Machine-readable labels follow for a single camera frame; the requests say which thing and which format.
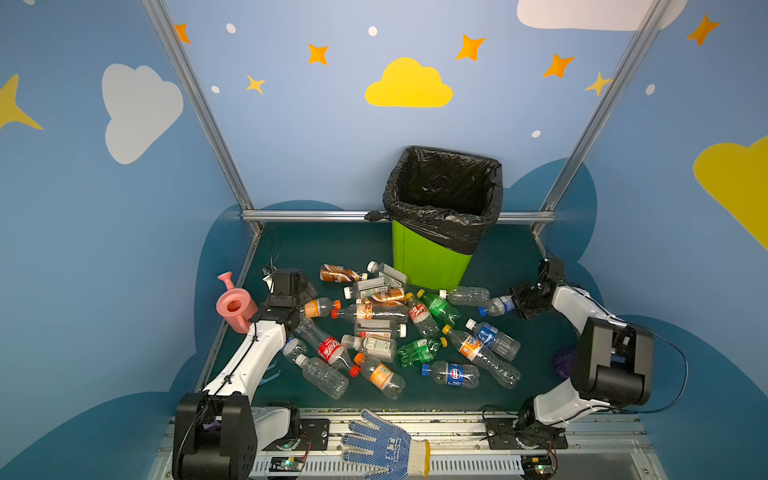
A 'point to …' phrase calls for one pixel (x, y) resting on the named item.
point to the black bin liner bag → (448, 198)
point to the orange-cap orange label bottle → (381, 376)
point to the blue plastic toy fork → (272, 376)
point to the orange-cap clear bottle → (322, 307)
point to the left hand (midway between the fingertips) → (298, 289)
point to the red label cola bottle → (326, 347)
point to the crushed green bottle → (422, 350)
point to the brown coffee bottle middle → (389, 296)
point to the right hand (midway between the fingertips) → (511, 293)
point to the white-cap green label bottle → (377, 348)
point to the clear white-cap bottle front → (323, 377)
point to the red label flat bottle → (379, 329)
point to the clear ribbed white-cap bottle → (465, 295)
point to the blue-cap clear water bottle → (498, 306)
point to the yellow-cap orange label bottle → (472, 349)
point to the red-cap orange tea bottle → (373, 313)
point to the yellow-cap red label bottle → (421, 318)
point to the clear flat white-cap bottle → (365, 287)
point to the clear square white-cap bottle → (391, 276)
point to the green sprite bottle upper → (440, 309)
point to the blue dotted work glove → (388, 448)
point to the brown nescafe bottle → (340, 274)
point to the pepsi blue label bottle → (442, 372)
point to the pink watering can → (235, 305)
